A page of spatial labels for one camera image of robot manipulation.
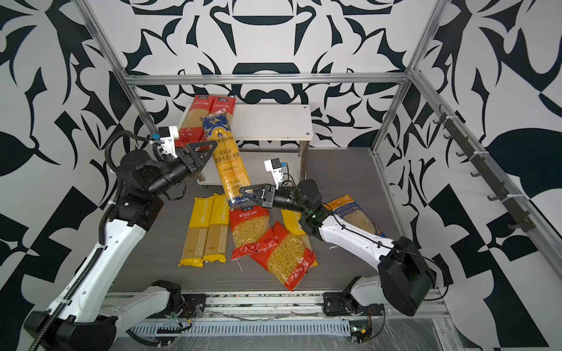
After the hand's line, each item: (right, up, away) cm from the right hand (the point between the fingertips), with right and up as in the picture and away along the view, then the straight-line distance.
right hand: (242, 191), depth 62 cm
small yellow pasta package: (+15, -15, +30) cm, 37 cm away
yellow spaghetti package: (-23, -23, +23) cm, 40 cm away
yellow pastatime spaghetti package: (-15, -15, +30) cm, 36 cm away
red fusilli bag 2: (+14, -26, +17) cm, 34 cm away
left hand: (-8, +13, -1) cm, 16 cm away
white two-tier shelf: (+9, +24, +21) cm, 33 cm away
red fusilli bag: (-1, -18, +25) cm, 30 cm away
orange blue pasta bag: (+38, -9, +29) cm, 49 cm away
